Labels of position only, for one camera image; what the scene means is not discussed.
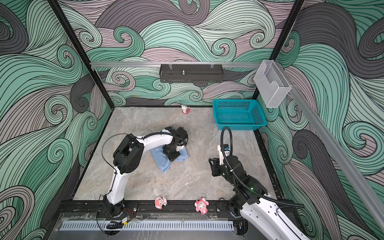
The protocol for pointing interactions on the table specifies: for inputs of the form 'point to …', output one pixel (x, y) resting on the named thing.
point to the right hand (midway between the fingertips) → (211, 160)
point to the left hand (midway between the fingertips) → (171, 157)
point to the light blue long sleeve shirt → (163, 162)
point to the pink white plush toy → (159, 201)
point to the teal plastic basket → (238, 114)
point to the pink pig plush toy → (201, 205)
